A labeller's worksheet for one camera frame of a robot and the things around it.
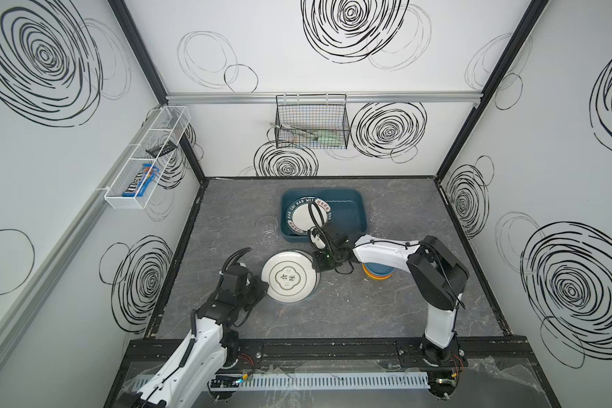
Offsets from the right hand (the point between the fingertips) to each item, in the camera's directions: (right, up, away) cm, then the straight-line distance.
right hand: (308, 267), depth 89 cm
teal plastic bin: (+17, +21, +17) cm, 32 cm away
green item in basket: (+7, +45, -2) cm, 46 cm away
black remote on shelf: (-45, +41, -8) cm, 62 cm away
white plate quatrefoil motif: (-6, -3, -1) cm, 7 cm away
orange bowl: (+22, -1, -6) cm, 23 cm away
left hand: (-12, -4, -5) cm, 14 cm away
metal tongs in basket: (-4, +49, -1) cm, 49 cm away
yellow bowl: (+21, -2, -4) cm, 22 cm away
